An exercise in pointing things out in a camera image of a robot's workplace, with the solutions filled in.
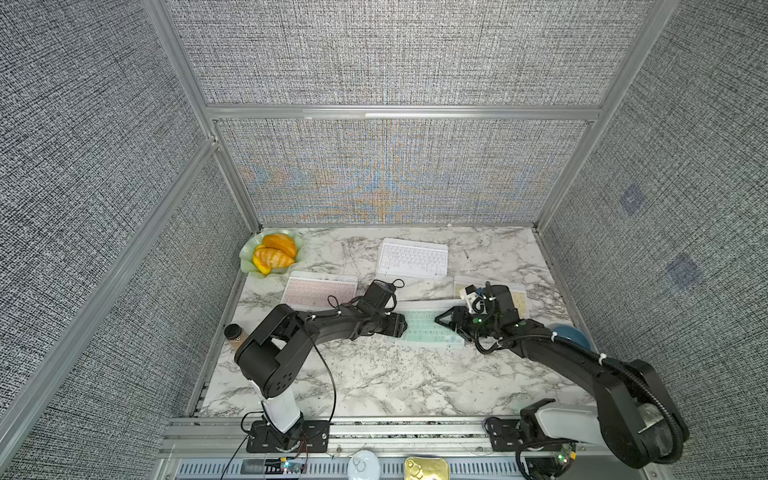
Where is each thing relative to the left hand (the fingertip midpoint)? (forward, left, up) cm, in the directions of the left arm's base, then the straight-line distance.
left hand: (404, 329), depth 91 cm
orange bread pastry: (+27, +42, +6) cm, 51 cm away
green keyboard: (-1, -5, +3) cm, 6 cm away
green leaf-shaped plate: (+36, +52, +3) cm, 64 cm away
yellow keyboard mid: (+10, -39, -1) cm, 41 cm away
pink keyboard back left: (+15, +27, -1) cm, 31 cm away
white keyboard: (+27, -3, +2) cm, 27 cm away
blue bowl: (-5, -50, +2) cm, 50 cm away
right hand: (-1, -9, +10) cm, 13 cm away
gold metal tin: (-35, -2, +4) cm, 35 cm away
